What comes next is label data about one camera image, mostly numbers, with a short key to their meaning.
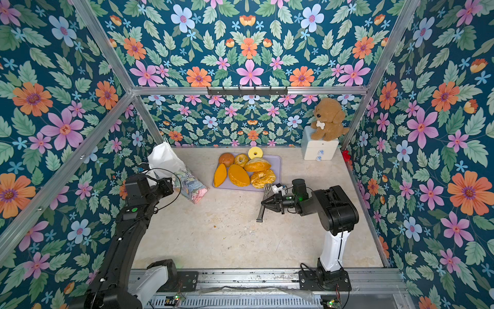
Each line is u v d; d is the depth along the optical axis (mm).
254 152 1114
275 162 1112
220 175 1016
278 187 924
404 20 704
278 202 821
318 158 1112
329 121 921
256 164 1014
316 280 730
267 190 953
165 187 701
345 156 1161
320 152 1075
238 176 1014
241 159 1106
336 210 506
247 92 932
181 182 859
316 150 1077
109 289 387
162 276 623
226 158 1080
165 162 907
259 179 990
